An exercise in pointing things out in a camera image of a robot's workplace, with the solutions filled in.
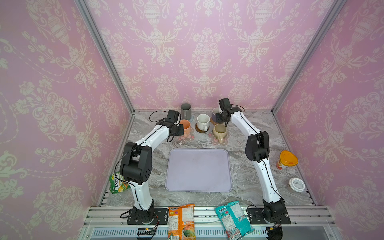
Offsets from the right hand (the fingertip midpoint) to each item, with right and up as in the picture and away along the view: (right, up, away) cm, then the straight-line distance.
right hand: (220, 117), depth 108 cm
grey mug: (-25, +4, -1) cm, 25 cm away
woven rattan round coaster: (-5, -3, +7) cm, 9 cm away
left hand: (-28, -9, -12) cm, 31 cm away
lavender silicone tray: (-16, -33, -17) cm, 41 cm away
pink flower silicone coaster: (-4, -17, -5) cm, 18 cm away
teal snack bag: (0, -51, -36) cm, 63 cm away
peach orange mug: (-24, -7, -7) cm, 26 cm away
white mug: (-13, -4, -5) cm, 15 cm away
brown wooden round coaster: (-15, -10, -1) cm, 18 cm away
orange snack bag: (-25, -52, -38) cm, 68 cm away
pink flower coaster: (-26, -15, -5) cm, 31 cm away
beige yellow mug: (-1, -10, -5) cm, 11 cm away
